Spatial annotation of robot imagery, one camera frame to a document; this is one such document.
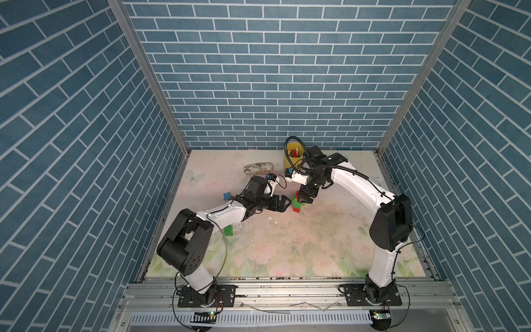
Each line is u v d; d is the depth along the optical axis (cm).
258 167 109
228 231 87
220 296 73
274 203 79
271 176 81
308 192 77
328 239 89
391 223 48
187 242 47
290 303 73
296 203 85
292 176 77
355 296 74
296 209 95
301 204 83
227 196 99
